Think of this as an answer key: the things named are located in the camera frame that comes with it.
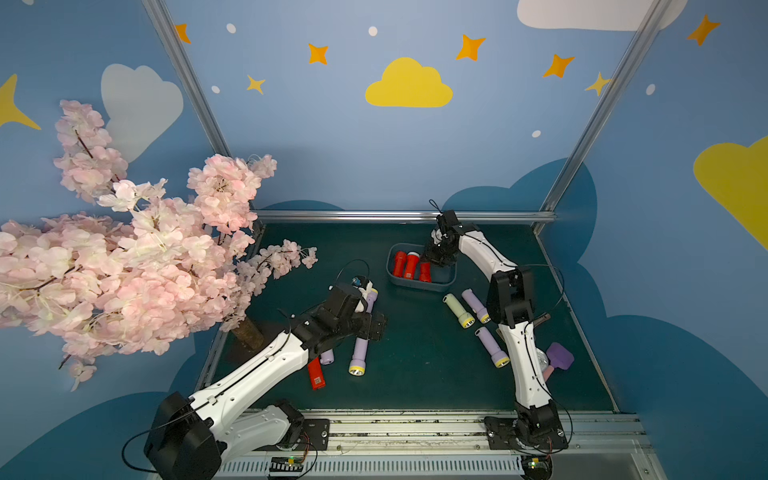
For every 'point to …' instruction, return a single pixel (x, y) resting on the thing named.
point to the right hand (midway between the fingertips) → (427, 257)
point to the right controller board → (536, 467)
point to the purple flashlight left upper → (371, 296)
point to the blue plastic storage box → (393, 279)
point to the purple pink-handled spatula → (559, 357)
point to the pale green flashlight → (466, 320)
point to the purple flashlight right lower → (499, 357)
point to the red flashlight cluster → (400, 261)
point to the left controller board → (286, 464)
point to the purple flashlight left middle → (327, 358)
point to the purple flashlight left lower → (358, 363)
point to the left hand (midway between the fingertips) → (374, 312)
